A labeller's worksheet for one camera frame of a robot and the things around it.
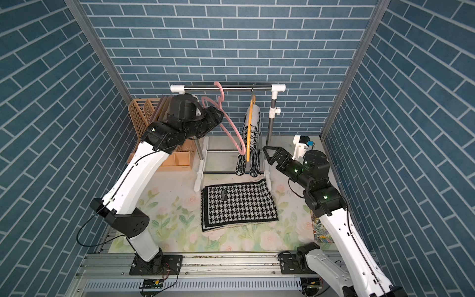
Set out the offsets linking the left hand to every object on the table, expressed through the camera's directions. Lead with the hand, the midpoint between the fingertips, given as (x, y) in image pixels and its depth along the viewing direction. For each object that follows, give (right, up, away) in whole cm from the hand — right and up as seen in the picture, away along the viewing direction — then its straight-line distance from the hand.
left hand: (226, 117), depth 67 cm
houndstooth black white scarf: (+7, -38, +22) cm, 44 cm away
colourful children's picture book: (+41, -49, +15) cm, 66 cm away
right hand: (+16, -13, -2) cm, 21 cm away
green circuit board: (-30, -65, +5) cm, 72 cm away
